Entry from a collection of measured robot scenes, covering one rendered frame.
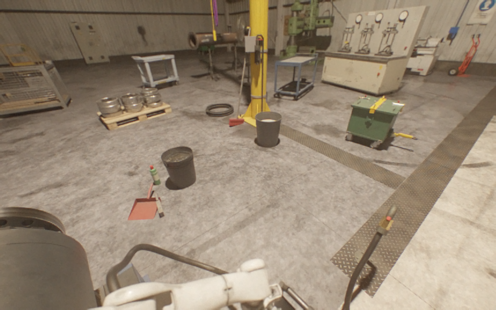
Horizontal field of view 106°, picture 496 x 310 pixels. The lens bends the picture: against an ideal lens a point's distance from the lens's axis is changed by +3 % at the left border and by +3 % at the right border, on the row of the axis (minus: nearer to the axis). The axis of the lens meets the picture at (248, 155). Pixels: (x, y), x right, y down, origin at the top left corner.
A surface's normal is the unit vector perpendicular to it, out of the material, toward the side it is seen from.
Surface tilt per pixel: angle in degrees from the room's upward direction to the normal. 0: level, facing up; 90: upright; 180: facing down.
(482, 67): 90
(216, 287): 27
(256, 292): 36
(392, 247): 0
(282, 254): 0
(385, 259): 0
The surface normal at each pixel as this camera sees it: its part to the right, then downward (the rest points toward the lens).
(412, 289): -0.03, -0.84
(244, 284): 0.44, -0.51
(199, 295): 0.41, -0.71
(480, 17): -0.80, 0.35
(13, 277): 0.47, -0.88
